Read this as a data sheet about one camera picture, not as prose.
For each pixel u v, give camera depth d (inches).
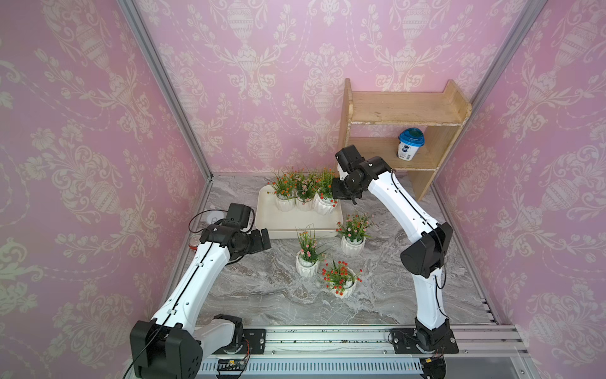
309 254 30.6
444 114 31.9
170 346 15.0
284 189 38.4
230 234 21.4
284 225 41.7
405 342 28.7
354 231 32.8
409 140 36.2
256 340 29.5
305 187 37.5
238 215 24.2
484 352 28.8
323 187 31.2
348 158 26.5
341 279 29.4
